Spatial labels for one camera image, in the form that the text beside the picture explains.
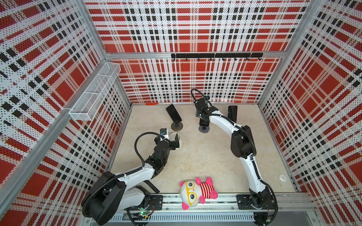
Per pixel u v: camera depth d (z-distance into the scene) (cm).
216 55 88
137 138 72
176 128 105
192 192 70
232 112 95
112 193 42
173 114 105
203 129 105
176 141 78
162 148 63
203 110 78
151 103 127
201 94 120
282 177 82
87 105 91
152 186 80
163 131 72
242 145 60
